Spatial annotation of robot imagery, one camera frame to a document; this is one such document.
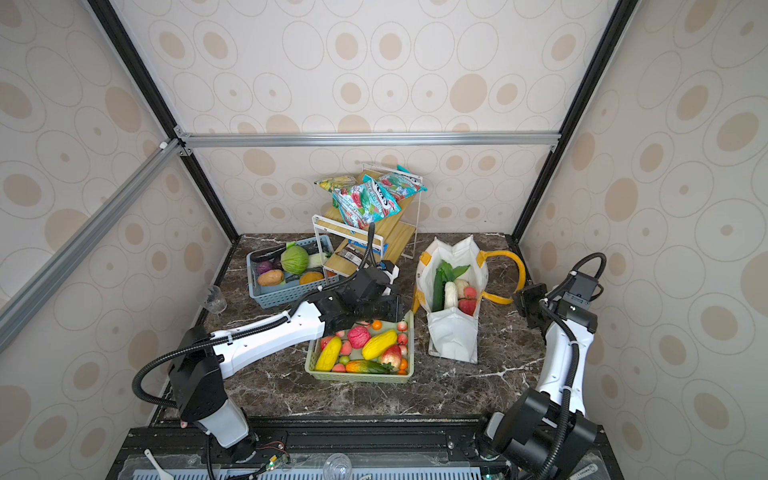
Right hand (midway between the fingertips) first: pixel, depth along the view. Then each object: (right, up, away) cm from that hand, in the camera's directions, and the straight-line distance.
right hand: (516, 291), depth 80 cm
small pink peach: (-8, -2, +15) cm, 17 cm away
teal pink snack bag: (-35, +26, 0) cm, 44 cm away
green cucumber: (-19, -5, +14) cm, 24 cm away
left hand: (-27, -3, -4) cm, 28 cm away
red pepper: (-11, -5, +8) cm, 15 cm away
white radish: (-15, -3, +11) cm, 19 cm away
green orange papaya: (-40, -21, +2) cm, 45 cm away
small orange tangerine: (-37, -7, -11) cm, 39 cm away
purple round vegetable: (-78, +6, +24) cm, 82 cm away
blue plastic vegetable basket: (-71, +4, +23) cm, 75 cm away
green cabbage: (-66, +9, +20) cm, 70 cm away
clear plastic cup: (-92, -5, +19) cm, 94 cm away
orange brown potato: (-74, +3, +21) cm, 77 cm away
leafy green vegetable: (-14, +4, +17) cm, 23 cm away
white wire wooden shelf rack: (-31, +16, -1) cm, 35 cm away
